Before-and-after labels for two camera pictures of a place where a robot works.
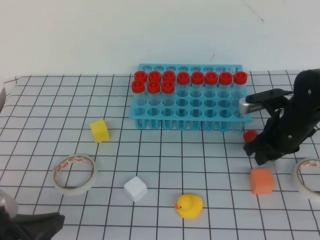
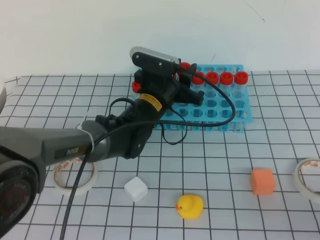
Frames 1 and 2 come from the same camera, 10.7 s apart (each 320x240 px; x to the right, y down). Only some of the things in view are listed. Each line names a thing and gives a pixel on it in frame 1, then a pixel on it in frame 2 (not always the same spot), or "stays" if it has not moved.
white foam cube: x=135 y=188 stays
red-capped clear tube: x=249 y=135 -> x=184 y=65
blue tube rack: x=189 y=97 stays
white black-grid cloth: x=67 y=146 stays
